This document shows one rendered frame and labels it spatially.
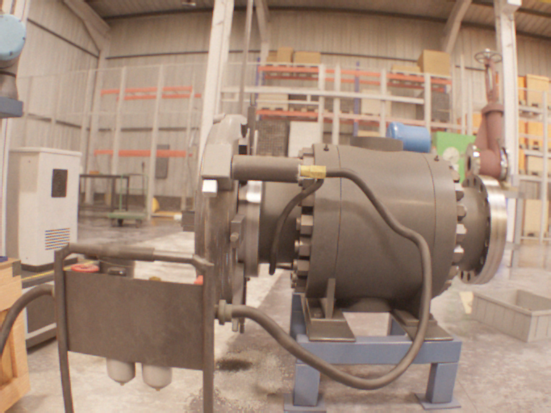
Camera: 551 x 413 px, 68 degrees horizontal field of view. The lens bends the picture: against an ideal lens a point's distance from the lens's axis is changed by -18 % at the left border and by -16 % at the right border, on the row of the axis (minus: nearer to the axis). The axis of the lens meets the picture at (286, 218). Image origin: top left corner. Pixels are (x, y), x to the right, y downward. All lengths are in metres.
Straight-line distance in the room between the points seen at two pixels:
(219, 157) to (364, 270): 0.61
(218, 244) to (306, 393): 0.56
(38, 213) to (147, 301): 1.06
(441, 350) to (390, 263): 0.36
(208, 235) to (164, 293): 0.48
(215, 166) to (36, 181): 0.90
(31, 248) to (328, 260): 1.21
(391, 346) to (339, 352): 0.17
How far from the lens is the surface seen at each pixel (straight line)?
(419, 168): 1.72
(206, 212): 1.49
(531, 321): 2.58
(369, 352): 1.55
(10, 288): 1.41
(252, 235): 1.63
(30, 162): 2.05
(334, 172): 1.43
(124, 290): 1.07
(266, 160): 1.41
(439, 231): 1.64
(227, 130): 1.62
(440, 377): 1.66
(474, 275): 1.92
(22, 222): 2.08
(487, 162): 5.80
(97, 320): 1.11
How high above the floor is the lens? 0.70
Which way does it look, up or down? 3 degrees down
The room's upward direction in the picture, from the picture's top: 3 degrees clockwise
